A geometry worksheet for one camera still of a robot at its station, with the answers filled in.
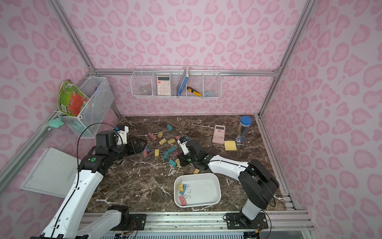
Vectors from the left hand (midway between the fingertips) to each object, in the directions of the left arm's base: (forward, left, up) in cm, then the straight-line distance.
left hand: (139, 141), depth 75 cm
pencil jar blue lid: (+16, -58, -6) cm, 61 cm away
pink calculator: (+21, -45, -24) cm, 55 cm away
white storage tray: (-17, -28, -23) cm, 40 cm away
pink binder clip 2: (+18, +1, -22) cm, 29 cm away
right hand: (-2, -18, -14) cm, 23 cm away
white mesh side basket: (+4, +24, +8) cm, 25 cm away
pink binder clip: (-22, -22, -23) cm, 38 cm away
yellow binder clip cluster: (-16, -21, -21) cm, 33 cm away
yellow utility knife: (+37, -28, +1) cm, 47 cm away
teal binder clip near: (0, -14, -24) cm, 28 cm away
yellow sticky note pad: (+13, -52, -24) cm, 59 cm away
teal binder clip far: (+29, -9, -25) cm, 39 cm away
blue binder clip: (-16, -22, -22) cm, 35 cm away
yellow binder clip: (+16, -12, -24) cm, 31 cm away
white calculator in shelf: (+38, -8, +6) cm, 40 cm away
